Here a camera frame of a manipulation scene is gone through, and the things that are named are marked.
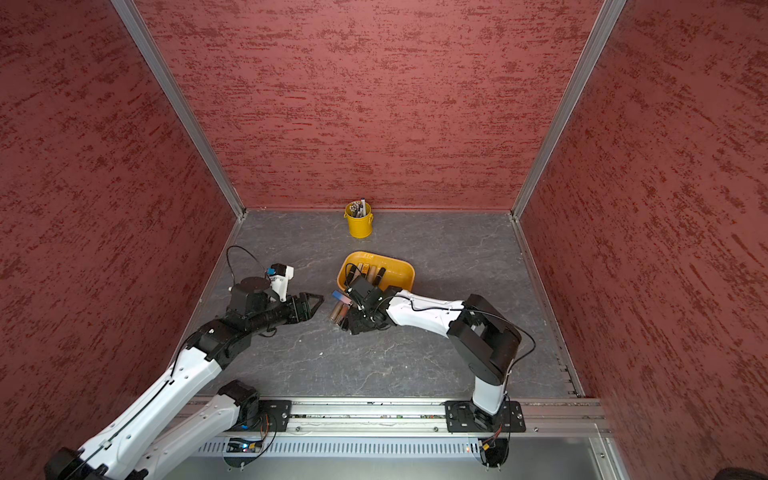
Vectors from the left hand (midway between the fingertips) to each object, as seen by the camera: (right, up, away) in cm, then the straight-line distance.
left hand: (313, 306), depth 77 cm
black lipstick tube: (+6, +5, +24) cm, 25 cm away
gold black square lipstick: (+11, +8, +24) cm, 28 cm away
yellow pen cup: (+9, +22, +32) cm, 40 cm away
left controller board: (-17, -33, -4) cm, 38 cm away
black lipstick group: (+6, -8, +13) cm, 16 cm away
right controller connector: (+45, -33, -7) cm, 57 cm away
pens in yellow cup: (+9, +28, +23) cm, 38 cm away
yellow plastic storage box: (+23, +6, +24) cm, 34 cm away
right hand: (+11, -9, +10) cm, 17 cm away
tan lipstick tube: (+14, +6, +24) cm, 28 cm away
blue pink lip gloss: (+4, -1, +18) cm, 19 cm away
